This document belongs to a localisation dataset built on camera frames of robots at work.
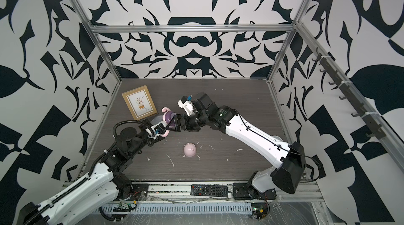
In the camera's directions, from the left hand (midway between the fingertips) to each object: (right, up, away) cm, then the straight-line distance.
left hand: (159, 116), depth 76 cm
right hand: (+8, -3, -9) cm, 13 cm away
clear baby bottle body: (+1, -1, -7) cm, 7 cm away
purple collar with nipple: (+7, +1, -11) cm, 13 cm away
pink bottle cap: (+14, -19, +8) cm, 25 cm away
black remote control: (+24, -34, -1) cm, 42 cm away
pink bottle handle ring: (+4, +3, -3) cm, 5 cm away
